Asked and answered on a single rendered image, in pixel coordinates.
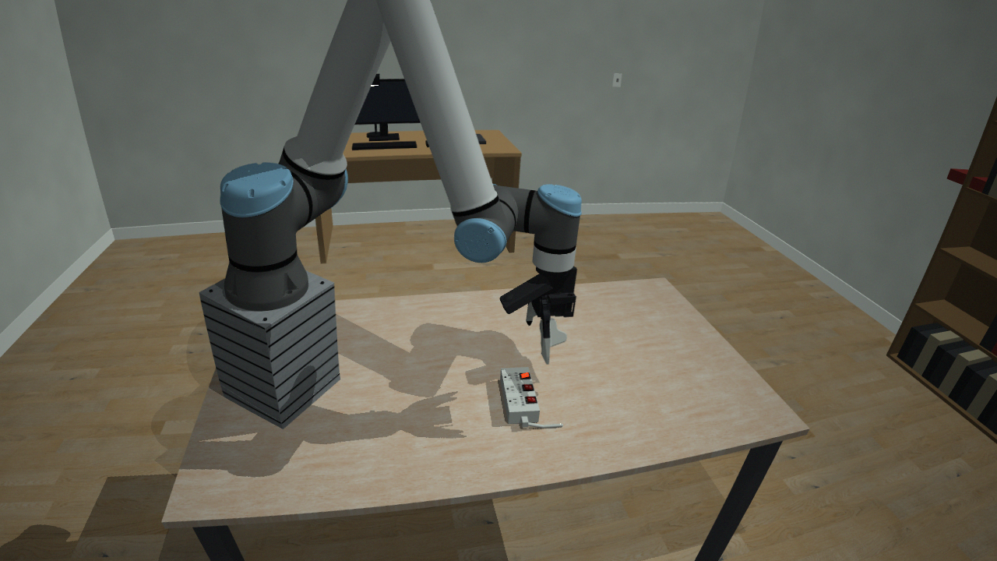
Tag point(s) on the grey power strip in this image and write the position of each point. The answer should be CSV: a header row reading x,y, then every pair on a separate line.
x,y
520,397

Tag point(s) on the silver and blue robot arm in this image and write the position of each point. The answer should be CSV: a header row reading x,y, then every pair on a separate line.
x,y
263,207

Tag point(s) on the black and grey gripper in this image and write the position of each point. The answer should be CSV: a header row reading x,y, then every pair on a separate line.
x,y
562,293

